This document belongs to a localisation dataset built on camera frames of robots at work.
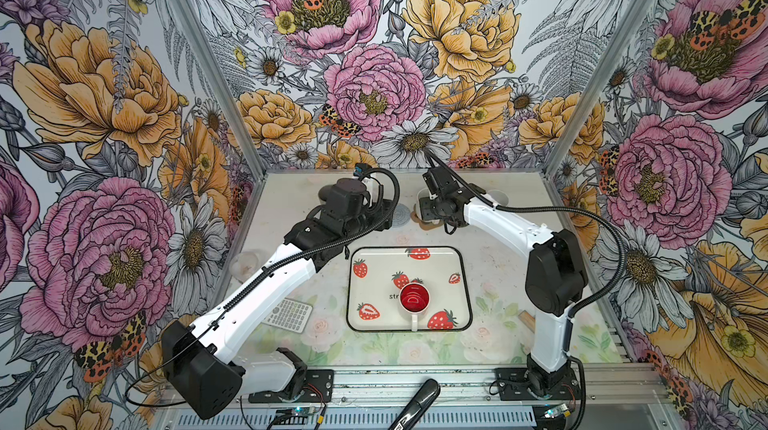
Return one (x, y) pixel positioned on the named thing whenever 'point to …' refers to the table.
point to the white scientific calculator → (289, 314)
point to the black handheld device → (417, 406)
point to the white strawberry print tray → (376, 276)
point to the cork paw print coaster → (424, 225)
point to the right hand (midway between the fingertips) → (433, 215)
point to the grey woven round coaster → (401, 216)
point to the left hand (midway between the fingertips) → (380, 211)
